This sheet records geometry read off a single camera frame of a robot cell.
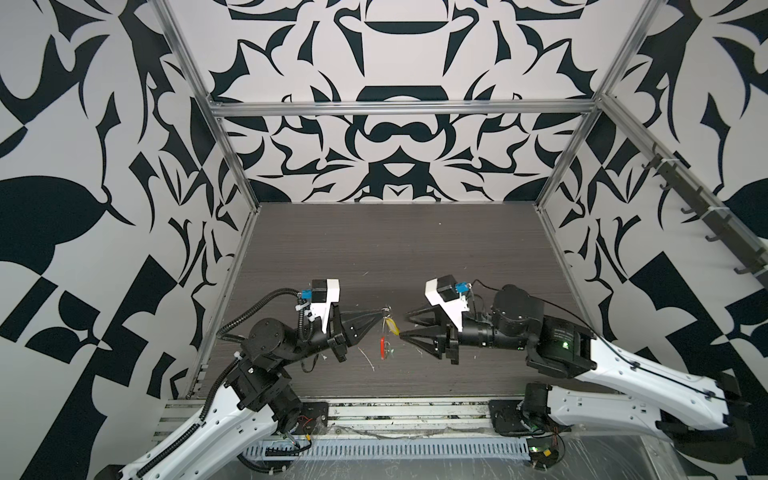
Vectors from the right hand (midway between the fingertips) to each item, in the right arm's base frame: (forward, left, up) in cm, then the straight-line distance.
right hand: (406, 327), depth 53 cm
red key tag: (-2, +4, -5) cm, 7 cm away
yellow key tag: (+2, +2, -5) cm, 6 cm away
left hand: (+3, +4, +1) cm, 5 cm away
